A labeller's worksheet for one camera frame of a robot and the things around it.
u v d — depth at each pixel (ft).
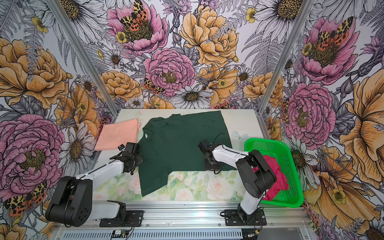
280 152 3.01
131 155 2.35
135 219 2.40
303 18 2.46
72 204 1.38
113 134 3.48
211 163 2.54
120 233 2.31
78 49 2.79
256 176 1.54
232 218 2.40
